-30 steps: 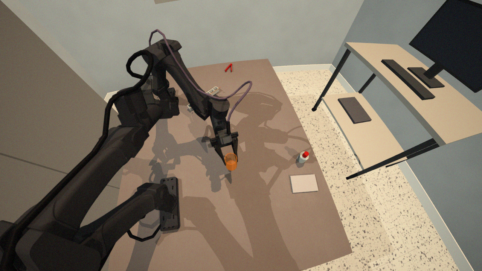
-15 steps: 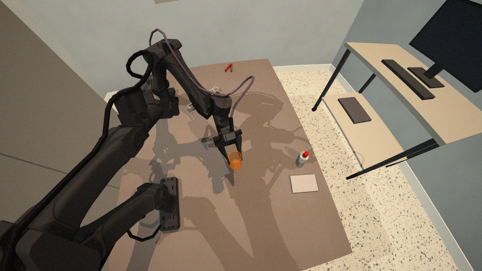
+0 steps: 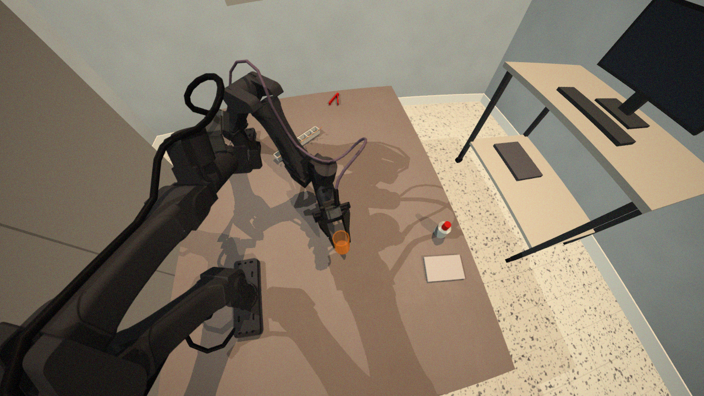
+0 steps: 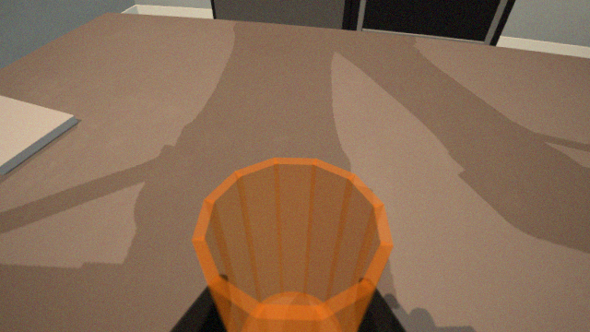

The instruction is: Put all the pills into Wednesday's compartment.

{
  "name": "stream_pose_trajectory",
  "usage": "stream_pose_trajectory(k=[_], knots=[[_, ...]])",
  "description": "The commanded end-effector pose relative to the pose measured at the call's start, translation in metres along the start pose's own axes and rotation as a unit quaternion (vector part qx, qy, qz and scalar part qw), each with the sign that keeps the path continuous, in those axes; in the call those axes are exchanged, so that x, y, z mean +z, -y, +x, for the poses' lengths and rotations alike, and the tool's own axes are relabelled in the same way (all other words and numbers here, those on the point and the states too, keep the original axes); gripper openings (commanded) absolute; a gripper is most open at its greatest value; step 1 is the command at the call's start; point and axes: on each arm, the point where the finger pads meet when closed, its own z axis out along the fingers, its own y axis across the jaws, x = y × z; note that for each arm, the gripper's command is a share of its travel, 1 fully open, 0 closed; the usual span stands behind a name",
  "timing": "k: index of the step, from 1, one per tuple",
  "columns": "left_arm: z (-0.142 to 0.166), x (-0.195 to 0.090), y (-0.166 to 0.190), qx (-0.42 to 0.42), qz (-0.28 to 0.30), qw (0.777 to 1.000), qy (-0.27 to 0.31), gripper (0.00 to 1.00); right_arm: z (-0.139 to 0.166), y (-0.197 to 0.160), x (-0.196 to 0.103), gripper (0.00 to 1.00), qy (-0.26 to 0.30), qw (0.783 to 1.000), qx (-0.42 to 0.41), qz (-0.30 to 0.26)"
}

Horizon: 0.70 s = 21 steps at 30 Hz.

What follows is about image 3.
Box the white bottle with red cap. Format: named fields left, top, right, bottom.
left=434, top=221, right=451, bottom=239

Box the orange pill bottle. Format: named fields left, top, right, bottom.
left=332, top=230, right=350, bottom=255

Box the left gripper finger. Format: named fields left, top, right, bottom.
left=318, top=219, right=334, bottom=247
left=342, top=211, right=350, bottom=238

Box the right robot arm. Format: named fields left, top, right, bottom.
left=0, top=128, right=262, bottom=396

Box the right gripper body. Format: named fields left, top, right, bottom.
left=206, top=115, right=262, bottom=180

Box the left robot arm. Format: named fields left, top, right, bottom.
left=223, top=71, right=338, bottom=194

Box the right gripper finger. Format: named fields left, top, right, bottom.
left=247, top=140, right=262, bottom=164

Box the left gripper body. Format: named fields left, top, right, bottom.
left=312, top=189, right=351, bottom=224

